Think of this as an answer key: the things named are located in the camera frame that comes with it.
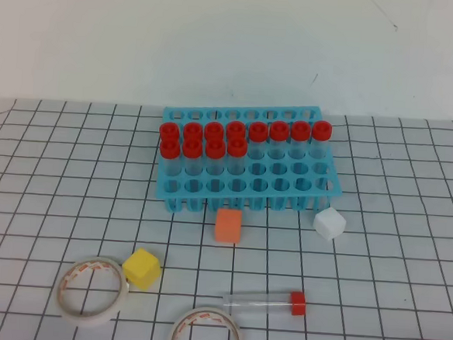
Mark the front row tube three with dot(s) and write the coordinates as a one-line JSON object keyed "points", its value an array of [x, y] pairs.
{"points": [[215, 153]]}

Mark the front row tube one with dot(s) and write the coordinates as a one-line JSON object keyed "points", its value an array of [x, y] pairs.
{"points": [[170, 154]]}

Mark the left white tape roll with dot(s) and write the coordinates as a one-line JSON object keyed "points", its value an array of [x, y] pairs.
{"points": [[93, 319]]}

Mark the back row tube five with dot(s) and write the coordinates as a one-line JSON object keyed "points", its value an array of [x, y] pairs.
{"points": [[258, 135]]}

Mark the front row tube four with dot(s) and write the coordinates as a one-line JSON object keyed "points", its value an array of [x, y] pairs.
{"points": [[237, 150]]}

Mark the back row tube two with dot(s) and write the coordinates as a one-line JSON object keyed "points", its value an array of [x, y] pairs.
{"points": [[193, 131]]}

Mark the back row tube four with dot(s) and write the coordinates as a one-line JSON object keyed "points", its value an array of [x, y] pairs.
{"points": [[235, 130]]}

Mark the back row tube one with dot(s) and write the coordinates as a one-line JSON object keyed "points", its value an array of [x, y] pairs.
{"points": [[169, 131]]}

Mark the row tube one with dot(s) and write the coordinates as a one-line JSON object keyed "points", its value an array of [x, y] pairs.
{"points": [[169, 131], [170, 154]]}

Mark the back row tube eight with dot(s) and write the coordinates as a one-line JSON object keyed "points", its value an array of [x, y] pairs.
{"points": [[321, 133]]}

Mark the back row tube seven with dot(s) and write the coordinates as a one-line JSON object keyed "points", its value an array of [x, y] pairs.
{"points": [[300, 134]]}

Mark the row tube two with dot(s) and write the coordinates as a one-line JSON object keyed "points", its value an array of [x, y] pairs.
{"points": [[193, 131], [192, 152]]}

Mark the yellow foam cube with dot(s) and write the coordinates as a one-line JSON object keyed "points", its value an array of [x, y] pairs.
{"points": [[142, 269]]}

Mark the bottom white tape roll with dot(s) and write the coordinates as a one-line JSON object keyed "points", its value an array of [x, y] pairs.
{"points": [[211, 313]]}

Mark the blue test tube rack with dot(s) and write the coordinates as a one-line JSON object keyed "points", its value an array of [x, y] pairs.
{"points": [[267, 182]]}

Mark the white tape roll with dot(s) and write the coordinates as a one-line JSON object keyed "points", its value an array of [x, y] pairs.
{"points": [[93, 319], [211, 313]]}

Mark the red-capped clear test tube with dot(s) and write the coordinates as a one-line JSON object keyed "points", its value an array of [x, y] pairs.
{"points": [[292, 302]]}

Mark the back row tube six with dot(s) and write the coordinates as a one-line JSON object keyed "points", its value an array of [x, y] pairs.
{"points": [[279, 133]]}

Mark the back row tube three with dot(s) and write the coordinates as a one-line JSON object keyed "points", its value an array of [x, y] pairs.
{"points": [[213, 131]]}

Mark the white foam cube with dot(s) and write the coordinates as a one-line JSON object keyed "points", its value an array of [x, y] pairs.
{"points": [[329, 223]]}

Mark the orange foam cube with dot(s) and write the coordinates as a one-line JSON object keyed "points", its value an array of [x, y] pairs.
{"points": [[228, 226]]}

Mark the row tube three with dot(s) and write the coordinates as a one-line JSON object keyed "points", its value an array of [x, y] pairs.
{"points": [[215, 153], [213, 131]]}

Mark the row tube four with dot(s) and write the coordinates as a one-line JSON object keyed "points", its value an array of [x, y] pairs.
{"points": [[235, 130], [237, 150]]}

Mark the front row tube two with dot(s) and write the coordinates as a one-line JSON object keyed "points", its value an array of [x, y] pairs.
{"points": [[192, 152]]}

